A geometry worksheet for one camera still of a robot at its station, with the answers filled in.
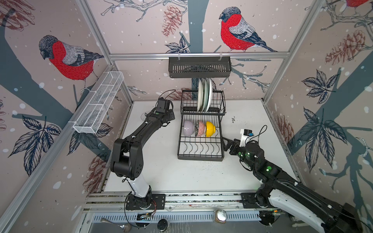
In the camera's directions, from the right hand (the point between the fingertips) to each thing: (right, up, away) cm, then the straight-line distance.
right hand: (225, 140), depth 77 cm
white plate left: (-14, +24, -1) cm, 28 cm away
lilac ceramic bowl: (-20, +5, +15) cm, 26 cm away
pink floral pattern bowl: (-13, +5, +13) cm, 19 cm away
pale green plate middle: (-11, +25, -2) cm, 28 cm away
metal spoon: (-49, -38, -11) cm, 63 cm away
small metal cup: (-6, -30, -16) cm, 34 cm away
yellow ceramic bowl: (-6, +4, +15) cm, 17 cm away
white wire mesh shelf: (-70, +21, +2) cm, 73 cm away
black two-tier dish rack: (-12, -8, +14) cm, 20 cm away
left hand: (-33, +15, +14) cm, 39 cm away
